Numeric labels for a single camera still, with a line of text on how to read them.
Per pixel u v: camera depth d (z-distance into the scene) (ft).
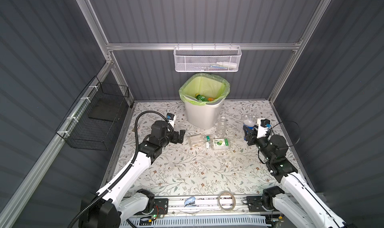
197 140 3.21
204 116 2.97
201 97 3.24
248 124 2.40
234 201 2.45
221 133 3.32
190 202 2.43
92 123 2.40
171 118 2.24
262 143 2.17
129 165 1.58
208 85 3.25
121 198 1.44
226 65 2.98
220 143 3.01
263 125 2.07
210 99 2.70
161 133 1.97
